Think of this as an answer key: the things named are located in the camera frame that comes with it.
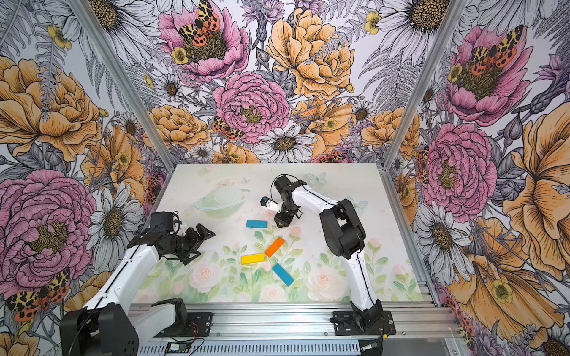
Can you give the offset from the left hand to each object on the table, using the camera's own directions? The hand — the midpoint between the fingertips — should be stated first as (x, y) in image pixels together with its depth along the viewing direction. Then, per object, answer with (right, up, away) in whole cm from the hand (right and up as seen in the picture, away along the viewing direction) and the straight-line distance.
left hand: (208, 248), depth 83 cm
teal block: (+15, +6, +17) cm, 23 cm away
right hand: (+28, +7, +14) cm, 32 cm away
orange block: (+24, -2, +9) cm, 26 cm away
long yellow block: (+15, -6, +6) cm, 17 cm away
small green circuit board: (-5, -27, -13) cm, 30 cm away
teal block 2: (+28, -11, +2) cm, 30 cm away
